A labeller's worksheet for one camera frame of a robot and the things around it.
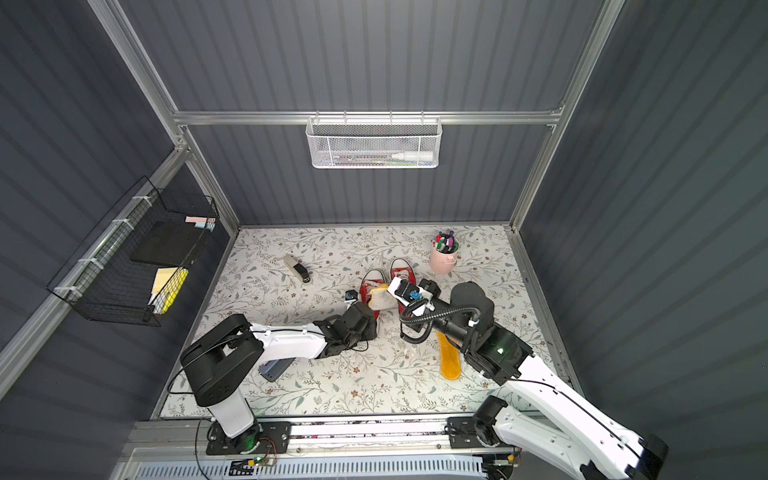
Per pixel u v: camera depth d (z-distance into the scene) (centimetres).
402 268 102
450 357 85
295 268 102
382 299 68
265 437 73
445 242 99
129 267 72
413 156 89
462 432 73
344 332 71
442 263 102
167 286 62
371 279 100
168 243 77
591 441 40
